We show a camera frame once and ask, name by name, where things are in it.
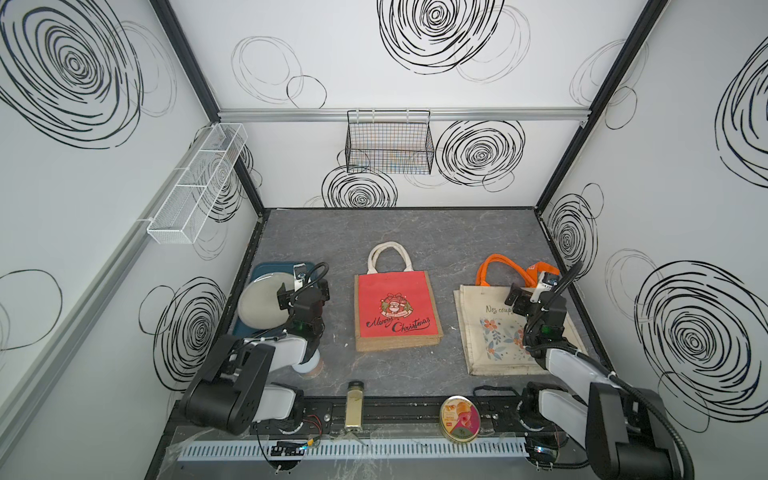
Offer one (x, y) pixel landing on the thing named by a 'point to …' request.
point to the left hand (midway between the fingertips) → (299, 280)
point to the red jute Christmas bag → (394, 310)
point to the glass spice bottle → (354, 406)
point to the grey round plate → (259, 305)
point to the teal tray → (243, 329)
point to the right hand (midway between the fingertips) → (532, 290)
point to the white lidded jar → (311, 368)
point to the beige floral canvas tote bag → (493, 334)
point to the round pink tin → (459, 418)
